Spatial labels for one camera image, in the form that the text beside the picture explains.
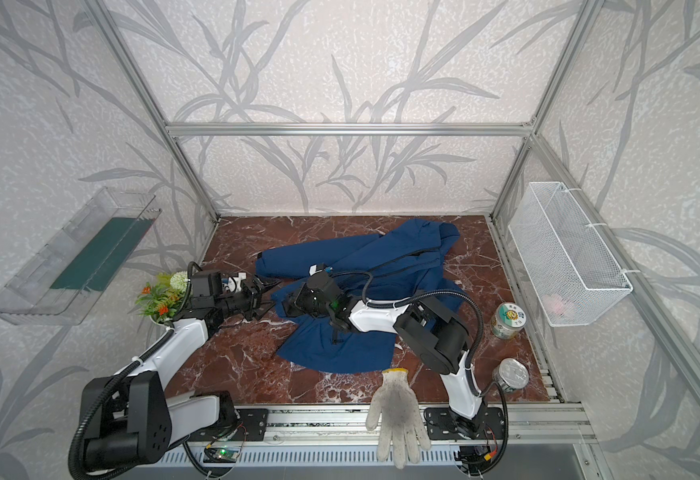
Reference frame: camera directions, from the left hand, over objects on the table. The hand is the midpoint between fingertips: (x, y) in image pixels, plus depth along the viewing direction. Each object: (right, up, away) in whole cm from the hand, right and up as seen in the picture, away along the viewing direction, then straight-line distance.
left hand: (282, 280), depth 83 cm
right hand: (0, -2, +1) cm, 2 cm away
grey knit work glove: (+31, -32, -8) cm, 45 cm away
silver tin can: (+62, -24, -7) cm, 66 cm away
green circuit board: (-11, -40, -13) cm, 44 cm away
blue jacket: (+36, +3, +17) cm, 40 cm away
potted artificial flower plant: (-30, -4, -6) cm, 30 cm away
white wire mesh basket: (+67, +4, -23) cm, 71 cm away
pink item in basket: (+70, -4, -11) cm, 71 cm away
